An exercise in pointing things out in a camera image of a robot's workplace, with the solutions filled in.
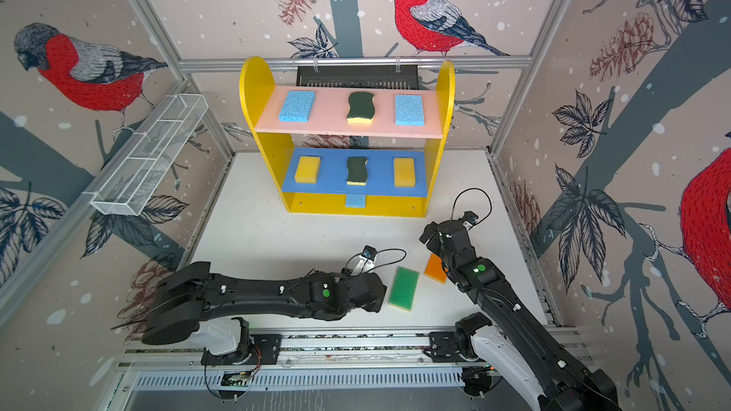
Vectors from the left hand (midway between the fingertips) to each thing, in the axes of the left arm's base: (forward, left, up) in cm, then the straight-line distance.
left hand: (381, 284), depth 77 cm
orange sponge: (+8, -17, -8) cm, 21 cm away
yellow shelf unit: (+64, +15, -11) cm, 66 cm away
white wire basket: (+22, +65, +22) cm, 73 cm away
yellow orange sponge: (+37, -8, +6) cm, 38 cm away
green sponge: (+2, -7, -8) cm, 11 cm away
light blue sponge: (+33, +9, -7) cm, 34 cm away
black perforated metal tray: (+66, +8, +24) cm, 71 cm away
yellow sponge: (+36, +25, +7) cm, 44 cm away
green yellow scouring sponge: (+36, +8, +6) cm, 37 cm away
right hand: (+14, -16, +4) cm, 22 cm away
